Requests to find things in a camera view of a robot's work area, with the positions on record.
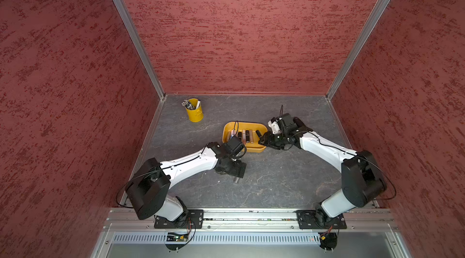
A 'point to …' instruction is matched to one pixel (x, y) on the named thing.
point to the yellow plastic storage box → (238, 126)
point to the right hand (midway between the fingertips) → (262, 146)
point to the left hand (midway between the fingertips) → (234, 174)
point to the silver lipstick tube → (235, 179)
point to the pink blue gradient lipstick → (232, 133)
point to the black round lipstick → (240, 135)
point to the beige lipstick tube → (251, 136)
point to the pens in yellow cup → (188, 105)
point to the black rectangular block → (298, 122)
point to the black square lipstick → (247, 135)
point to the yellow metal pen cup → (195, 115)
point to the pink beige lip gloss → (244, 136)
